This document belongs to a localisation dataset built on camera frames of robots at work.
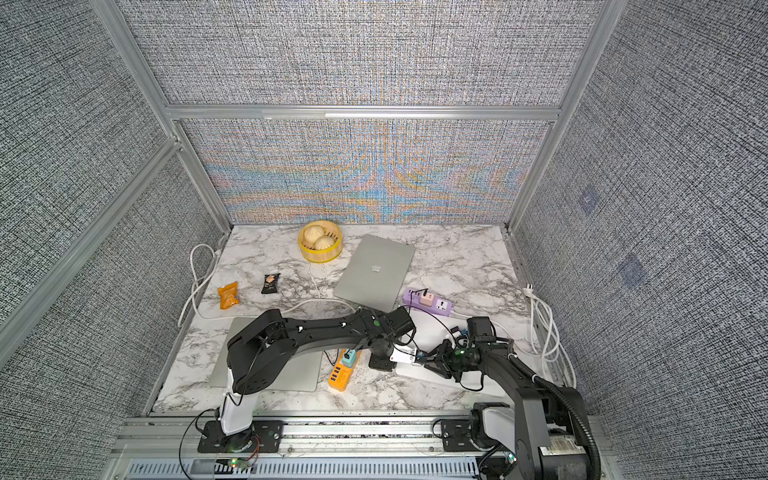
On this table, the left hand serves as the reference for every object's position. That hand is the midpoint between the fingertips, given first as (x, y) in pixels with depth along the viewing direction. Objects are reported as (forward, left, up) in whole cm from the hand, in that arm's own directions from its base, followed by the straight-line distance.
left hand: (397, 356), depth 86 cm
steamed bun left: (+45, +28, +5) cm, 53 cm away
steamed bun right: (+40, +23, +5) cm, 47 cm away
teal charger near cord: (-3, +13, +5) cm, 15 cm away
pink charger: (+15, -10, +6) cm, 19 cm away
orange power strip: (-5, +16, +2) cm, 17 cm away
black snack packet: (+26, +41, +1) cm, 49 cm away
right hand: (-1, -7, +3) cm, 8 cm away
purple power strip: (+15, -15, +2) cm, 21 cm away
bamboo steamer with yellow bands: (+36, +24, +2) cm, 43 cm away
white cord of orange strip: (+22, +65, +1) cm, 69 cm away
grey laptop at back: (+30, +6, -1) cm, 31 cm away
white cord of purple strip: (+6, -45, +5) cm, 46 cm away
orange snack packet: (+22, +54, 0) cm, 59 cm away
